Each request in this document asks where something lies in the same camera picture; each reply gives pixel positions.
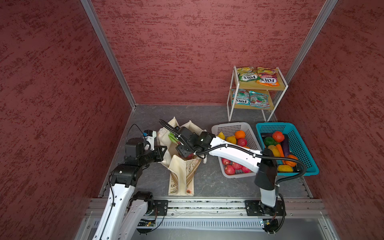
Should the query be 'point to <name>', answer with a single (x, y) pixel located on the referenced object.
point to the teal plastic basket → (297, 148)
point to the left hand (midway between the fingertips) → (166, 151)
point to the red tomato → (278, 136)
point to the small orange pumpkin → (289, 163)
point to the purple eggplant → (285, 144)
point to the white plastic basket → (230, 129)
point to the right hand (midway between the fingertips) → (184, 149)
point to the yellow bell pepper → (275, 151)
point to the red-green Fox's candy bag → (259, 100)
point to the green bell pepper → (269, 141)
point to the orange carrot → (280, 150)
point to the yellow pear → (221, 135)
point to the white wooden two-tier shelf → (255, 88)
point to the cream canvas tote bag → (182, 169)
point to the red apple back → (242, 142)
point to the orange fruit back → (240, 134)
